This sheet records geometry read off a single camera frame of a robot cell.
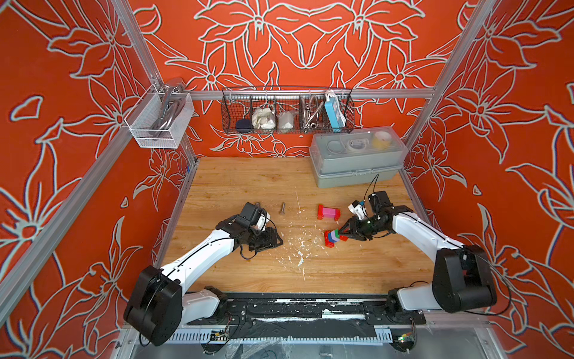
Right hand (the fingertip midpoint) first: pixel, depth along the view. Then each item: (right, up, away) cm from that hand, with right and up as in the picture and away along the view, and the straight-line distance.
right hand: (339, 232), depth 83 cm
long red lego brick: (-5, +5, +14) cm, 16 cm away
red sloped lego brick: (+1, -2, -1) cm, 2 cm away
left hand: (-23, -3, -2) cm, 23 cm away
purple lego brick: (-2, -1, +2) cm, 3 cm away
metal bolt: (-22, +5, +15) cm, 27 cm away
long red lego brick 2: (-3, -6, +3) cm, 7 cm away
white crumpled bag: (-29, +46, +9) cm, 55 cm away
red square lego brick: (+2, +4, +12) cm, 13 cm away
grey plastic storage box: (+14, +31, +21) cm, 39 cm away
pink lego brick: (-2, +5, +13) cm, 14 cm away
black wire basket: (-19, +50, +13) cm, 55 cm away
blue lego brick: (-3, -2, +4) cm, 5 cm away
